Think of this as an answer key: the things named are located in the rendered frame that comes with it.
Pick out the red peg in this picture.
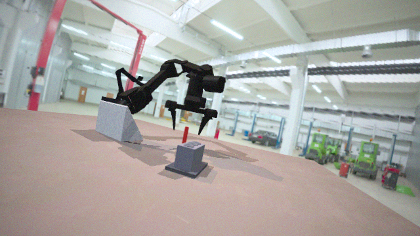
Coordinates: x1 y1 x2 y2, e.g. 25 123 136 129
182 127 189 143

